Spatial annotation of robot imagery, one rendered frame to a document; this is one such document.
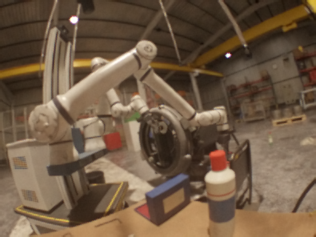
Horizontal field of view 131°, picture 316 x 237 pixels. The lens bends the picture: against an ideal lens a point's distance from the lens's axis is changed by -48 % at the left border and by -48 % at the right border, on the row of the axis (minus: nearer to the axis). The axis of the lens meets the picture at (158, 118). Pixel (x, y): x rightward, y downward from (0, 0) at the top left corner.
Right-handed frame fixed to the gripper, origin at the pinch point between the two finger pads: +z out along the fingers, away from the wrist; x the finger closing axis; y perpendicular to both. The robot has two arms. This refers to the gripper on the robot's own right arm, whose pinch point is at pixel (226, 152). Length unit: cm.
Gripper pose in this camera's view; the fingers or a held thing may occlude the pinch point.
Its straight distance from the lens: 106.5
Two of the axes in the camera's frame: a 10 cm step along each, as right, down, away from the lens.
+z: 2.0, 9.8, -0.6
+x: -7.6, 1.2, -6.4
